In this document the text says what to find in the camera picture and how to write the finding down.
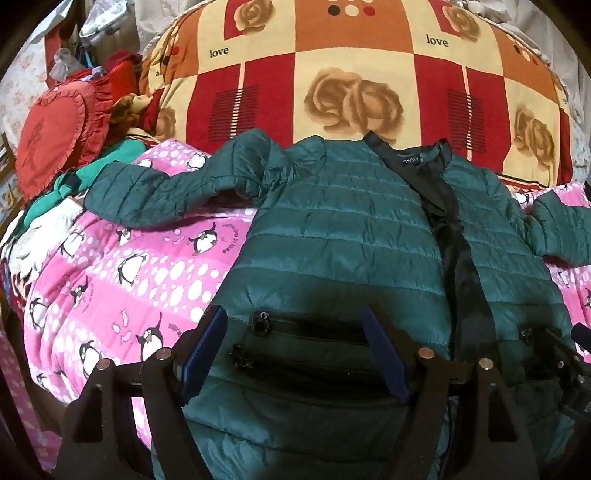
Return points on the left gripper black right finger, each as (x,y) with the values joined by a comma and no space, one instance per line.
(469,401)

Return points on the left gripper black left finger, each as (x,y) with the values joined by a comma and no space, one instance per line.
(128,415)

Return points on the teal quilted puffer jacket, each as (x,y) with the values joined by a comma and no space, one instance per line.
(440,244)

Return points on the red clothes pile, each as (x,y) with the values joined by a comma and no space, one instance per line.
(130,108)

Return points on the pink penguin bedsheet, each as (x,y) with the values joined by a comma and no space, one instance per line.
(111,290)

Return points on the green garment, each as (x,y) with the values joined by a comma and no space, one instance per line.
(75,182)

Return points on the rose patterned checkered quilt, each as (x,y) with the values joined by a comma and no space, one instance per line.
(413,72)

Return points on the red heart ruffled cushion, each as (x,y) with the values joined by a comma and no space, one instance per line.
(65,129)

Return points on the grey floral bedding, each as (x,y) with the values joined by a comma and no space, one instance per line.
(535,29)

